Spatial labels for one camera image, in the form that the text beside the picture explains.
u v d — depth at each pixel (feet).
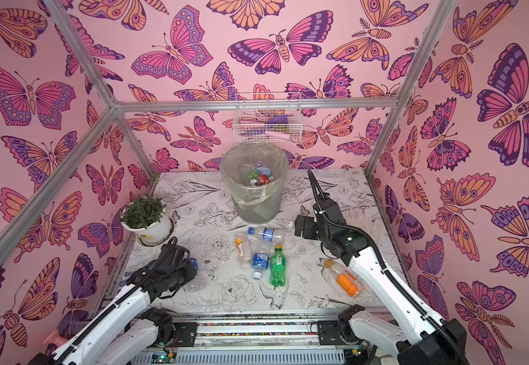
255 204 3.04
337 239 1.72
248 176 3.07
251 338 2.41
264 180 3.04
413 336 1.24
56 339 2.12
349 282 2.61
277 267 2.68
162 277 1.93
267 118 3.17
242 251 2.83
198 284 2.70
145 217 2.74
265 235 3.02
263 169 3.20
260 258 2.79
